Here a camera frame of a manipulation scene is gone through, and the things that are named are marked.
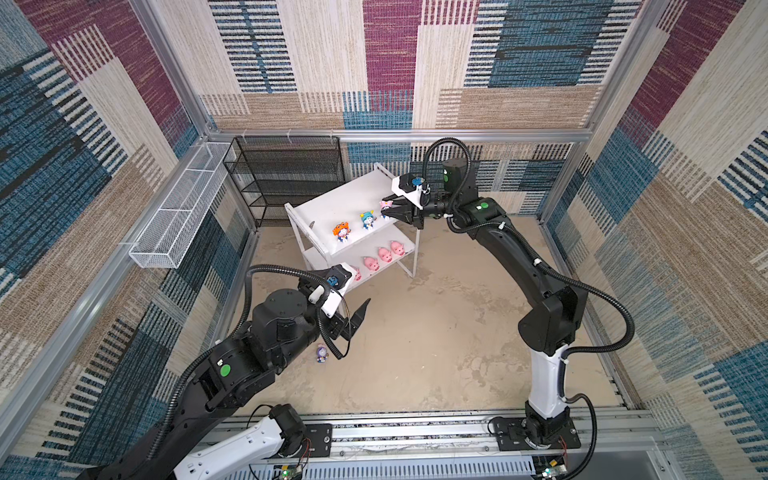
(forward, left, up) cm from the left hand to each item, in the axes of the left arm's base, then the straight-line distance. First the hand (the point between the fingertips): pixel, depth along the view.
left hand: (348, 281), depth 60 cm
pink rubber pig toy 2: (+18, -3, -18) cm, 25 cm away
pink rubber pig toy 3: (+21, -7, -18) cm, 28 cm away
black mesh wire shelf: (+55, +30, -13) cm, 64 cm away
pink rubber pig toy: (+14, 0, -19) cm, 24 cm away
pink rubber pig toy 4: (+23, -11, -18) cm, 31 cm away
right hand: (+22, -8, 0) cm, 23 cm away
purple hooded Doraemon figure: (-2, +11, -34) cm, 36 cm away
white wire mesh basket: (+14, +43, -2) cm, 45 cm away
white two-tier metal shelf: (+20, +10, -3) cm, 22 cm away
